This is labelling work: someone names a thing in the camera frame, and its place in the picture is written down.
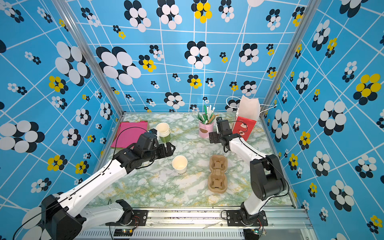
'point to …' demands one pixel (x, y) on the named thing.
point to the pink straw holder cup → (204, 129)
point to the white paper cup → (179, 163)
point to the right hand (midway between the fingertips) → (221, 133)
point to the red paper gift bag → (248, 113)
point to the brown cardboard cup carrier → (217, 179)
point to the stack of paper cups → (164, 131)
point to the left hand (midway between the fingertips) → (171, 147)
